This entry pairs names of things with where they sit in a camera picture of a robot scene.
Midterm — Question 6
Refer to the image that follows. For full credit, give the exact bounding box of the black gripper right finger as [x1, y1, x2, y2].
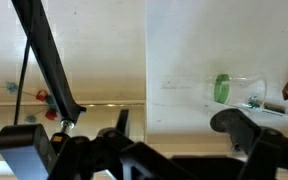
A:
[209, 108, 288, 180]

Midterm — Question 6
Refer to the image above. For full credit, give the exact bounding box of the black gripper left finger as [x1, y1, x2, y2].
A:
[47, 108, 199, 180]

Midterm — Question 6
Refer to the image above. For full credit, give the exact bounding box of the clear glass cup green band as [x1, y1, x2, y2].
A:
[203, 72, 268, 112]

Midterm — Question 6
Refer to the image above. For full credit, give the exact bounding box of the black stereo camera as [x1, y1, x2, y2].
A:
[0, 123, 58, 180]

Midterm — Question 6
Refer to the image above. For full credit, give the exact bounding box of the black camera cable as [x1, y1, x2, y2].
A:
[13, 34, 32, 126]

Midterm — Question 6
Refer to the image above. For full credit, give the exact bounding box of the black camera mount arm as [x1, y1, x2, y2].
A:
[11, 0, 88, 145]

